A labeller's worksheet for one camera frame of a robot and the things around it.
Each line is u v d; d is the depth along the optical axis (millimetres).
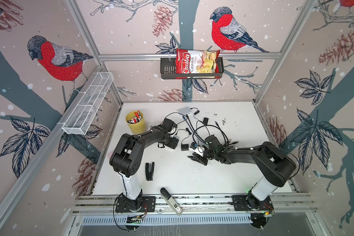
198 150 770
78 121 702
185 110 1155
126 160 481
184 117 1104
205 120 1074
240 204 728
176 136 1001
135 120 973
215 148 727
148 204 732
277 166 468
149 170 833
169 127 797
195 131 1024
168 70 949
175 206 698
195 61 878
